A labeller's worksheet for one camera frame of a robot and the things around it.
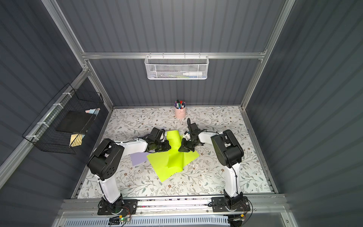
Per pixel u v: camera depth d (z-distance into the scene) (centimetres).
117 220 72
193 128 84
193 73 89
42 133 62
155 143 76
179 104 105
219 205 73
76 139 61
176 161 88
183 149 87
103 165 50
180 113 108
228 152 54
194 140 77
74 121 77
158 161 88
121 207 71
